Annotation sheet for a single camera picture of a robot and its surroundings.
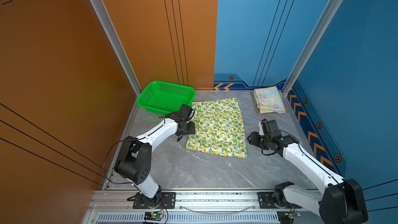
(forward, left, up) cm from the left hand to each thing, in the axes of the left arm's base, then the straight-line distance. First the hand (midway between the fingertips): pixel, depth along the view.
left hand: (190, 129), depth 91 cm
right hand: (-7, -33, +2) cm, 34 cm away
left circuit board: (-41, +15, -9) cm, 45 cm away
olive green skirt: (+33, -44, -4) cm, 55 cm away
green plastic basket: (+31, +22, -6) cm, 38 cm away
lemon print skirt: (+4, -17, -5) cm, 19 cm away
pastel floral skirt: (+26, -54, -1) cm, 60 cm away
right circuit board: (-40, -48, -7) cm, 63 cm away
